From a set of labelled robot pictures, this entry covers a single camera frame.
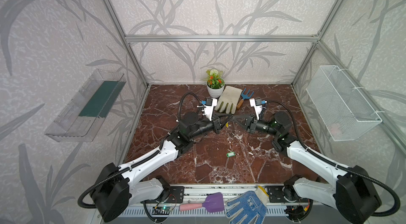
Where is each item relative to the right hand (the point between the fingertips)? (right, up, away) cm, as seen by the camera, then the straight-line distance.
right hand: (233, 115), depth 69 cm
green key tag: (+1, -24, +18) cm, 30 cm away
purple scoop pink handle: (-9, -41, +3) cm, 42 cm away
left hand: (0, +1, -2) cm, 2 cm away
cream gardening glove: (+2, +7, +42) cm, 43 cm away
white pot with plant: (-8, +17, +33) cm, 38 cm away
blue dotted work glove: (+10, -41, +2) cm, 42 cm away
